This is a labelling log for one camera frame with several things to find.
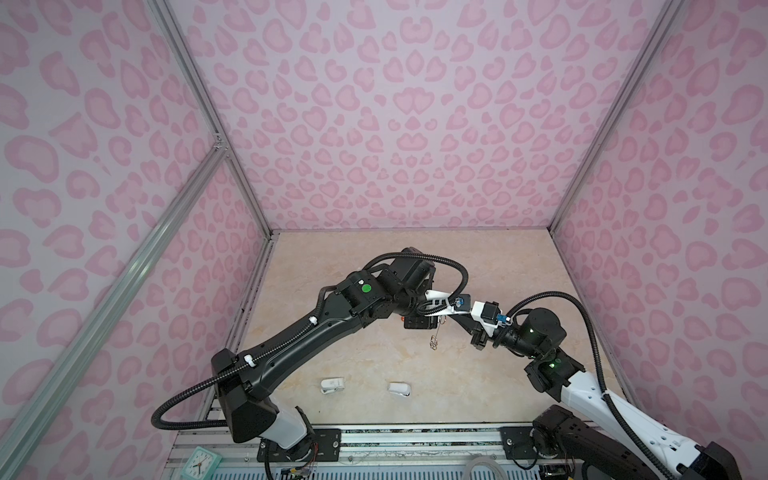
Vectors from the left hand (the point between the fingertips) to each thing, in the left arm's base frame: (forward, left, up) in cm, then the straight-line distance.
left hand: (443, 299), depth 68 cm
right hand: (-2, -2, -1) cm, 3 cm away
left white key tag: (-11, +28, -25) cm, 39 cm away
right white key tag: (-12, +10, -26) cm, 30 cm away
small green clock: (-27, +57, -25) cm, 68 cm away
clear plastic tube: (-28, -11, -30) cm, 42 cm away
